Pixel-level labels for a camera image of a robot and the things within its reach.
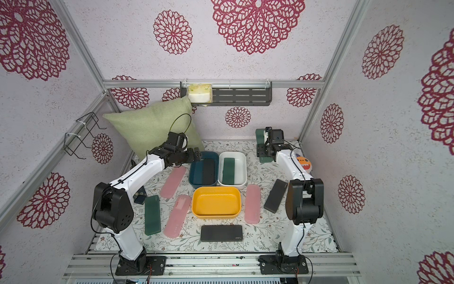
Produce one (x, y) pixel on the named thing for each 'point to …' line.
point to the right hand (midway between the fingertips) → (264, 146)
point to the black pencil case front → (221, 233)
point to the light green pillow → (145, 127)
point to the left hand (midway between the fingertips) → (194, 156)
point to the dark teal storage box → (195, 170)
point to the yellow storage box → (216, 202)
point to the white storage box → (240, 167)
